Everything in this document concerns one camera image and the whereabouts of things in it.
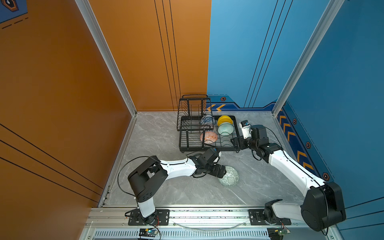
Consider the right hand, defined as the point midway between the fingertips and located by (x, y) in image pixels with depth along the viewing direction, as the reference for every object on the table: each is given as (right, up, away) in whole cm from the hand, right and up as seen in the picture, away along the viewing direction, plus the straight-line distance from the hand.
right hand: (238, 137), depth 86 cm
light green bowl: (-4, +4, +18) cm, 19 cm away
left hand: (-10, -19, -1) cm, 21 cm away
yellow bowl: (-5, +11, +17) cm, 21 cm away
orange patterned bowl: (-16, -1, +16) cm, 23 cm away
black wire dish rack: (-22, +4, -3) cm, 23 cm away
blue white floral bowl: (-16, +11, +22) cm, 30 cm away
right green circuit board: (+14, -45, -16) cm, 50 cm away
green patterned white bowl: (-4, -24, -1) cm, 24 cm away
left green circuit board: (-47, -45, -15) cm, 67 cm away
